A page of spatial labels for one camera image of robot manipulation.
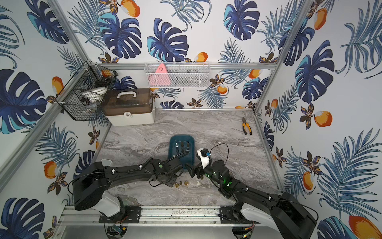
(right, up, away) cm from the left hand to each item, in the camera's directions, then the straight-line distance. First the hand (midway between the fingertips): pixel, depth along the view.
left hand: (172, 179), depth 83 cm
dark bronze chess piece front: (+5, +13, +15) cm, 20 cm away
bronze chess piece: (+9, +16, +17) cm, 25 cm away
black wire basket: (-51, +47, +3) cm, 69 cm away
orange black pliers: (+50, +31, +28) cm, 66 cm away
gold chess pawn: (+8, -2, 0) cm, 8 cm away
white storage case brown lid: (-29, +42, +12) cm, 53 cm away
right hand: (+11, +12, -4) cm, 17 cm away
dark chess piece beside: (+2, +14, +14) cm, 20 cm away
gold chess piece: (+3, -4, +1) cm, 5 cm away
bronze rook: (+5, +18, +17) cm, 25 cm away
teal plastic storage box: (+2, +18, +17) cm, 24 cm away
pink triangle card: (-8, +59, +6) cm, 59 cm away
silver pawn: (+1, +17, +16) cm, 23 cm away
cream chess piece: (+15, -2, +1) cm, 15 cm away
